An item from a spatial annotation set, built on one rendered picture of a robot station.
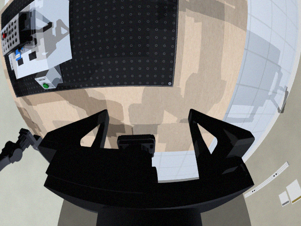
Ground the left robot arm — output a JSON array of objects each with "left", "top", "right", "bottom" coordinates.
[{"left": 0, "top": 131, "right": 34, "bottom": 171}]

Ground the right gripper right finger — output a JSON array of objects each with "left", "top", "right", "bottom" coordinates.
[{"left": 188, "top": 109, "right": 255, "bottom": 179}]

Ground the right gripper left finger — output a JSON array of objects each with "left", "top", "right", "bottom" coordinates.
[{"left": 43, "top": 109, "right": 109, "bottom": 148}]

